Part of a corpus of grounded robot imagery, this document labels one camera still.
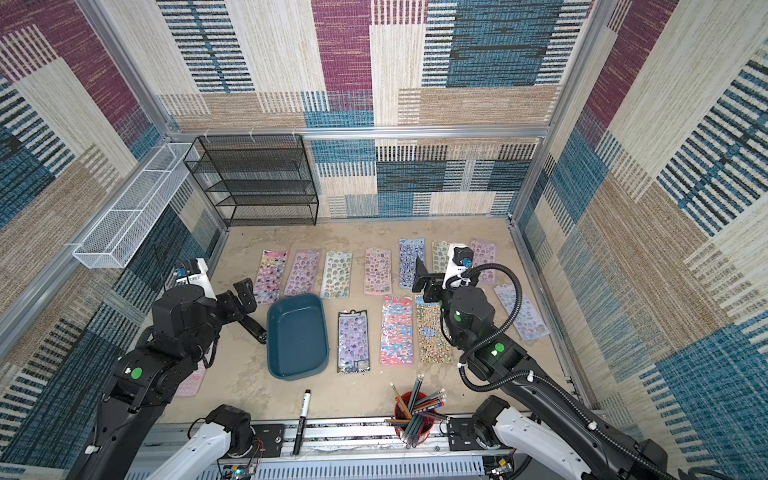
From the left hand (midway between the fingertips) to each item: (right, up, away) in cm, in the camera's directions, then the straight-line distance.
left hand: (235, 286), depth 67 cm
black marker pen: (+13, -35, +8) cm, 38 cm away
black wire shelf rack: (-13, +33, +41) cm, 54 cm away
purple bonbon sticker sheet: (+24, -20, +22) cm, 38 cm away
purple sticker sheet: (+5, -1, +38) cm, 38 cm away
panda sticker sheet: (+47, -20, +20) cm, 55 cm away
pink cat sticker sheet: (-7, -1, +38) cm, 38 cm away
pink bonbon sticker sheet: (+30, 0, +38) cm, 48 cm away
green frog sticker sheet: (+53, +6, +41) cm, 67 cm away
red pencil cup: (+40, -31, +3) cm, 51 cm away
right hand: (+46, +5, +3) cm, 46 cm away
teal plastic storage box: (+7, -18, +24) cm, 31 cm away
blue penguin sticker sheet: (+42, +8, +44) cm, 61 cm away
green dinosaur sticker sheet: (+17, -3, +35) cm, 39 cm away
